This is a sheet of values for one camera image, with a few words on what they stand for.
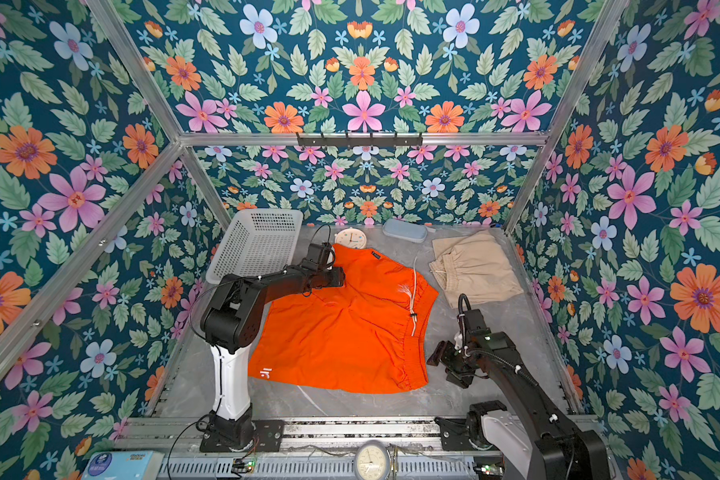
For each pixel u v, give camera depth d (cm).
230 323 55
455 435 73
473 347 60
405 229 115
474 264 105
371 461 67
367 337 90
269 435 73
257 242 115
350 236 114
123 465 65
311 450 72
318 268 83
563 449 39
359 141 91
